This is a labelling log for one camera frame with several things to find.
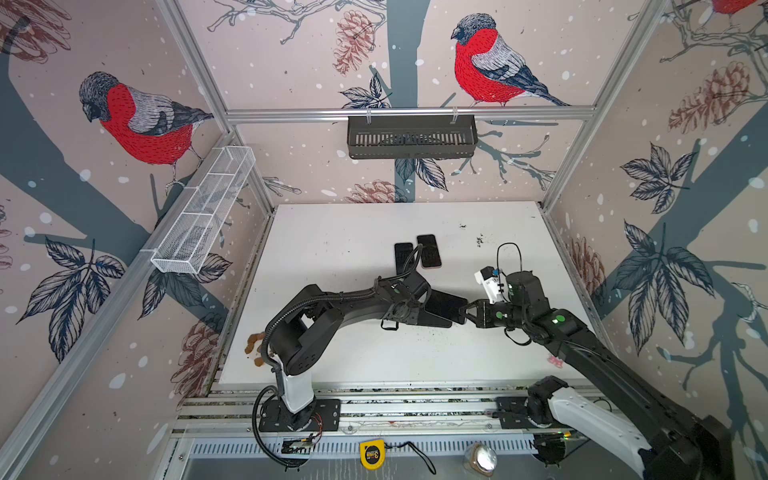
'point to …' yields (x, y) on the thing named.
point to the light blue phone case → (402, 252)
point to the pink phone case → (430, 251)
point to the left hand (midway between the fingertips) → (410, 315)
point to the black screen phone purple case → (402, 252)
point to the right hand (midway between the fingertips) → (458, 313)
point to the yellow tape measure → (373, 454)
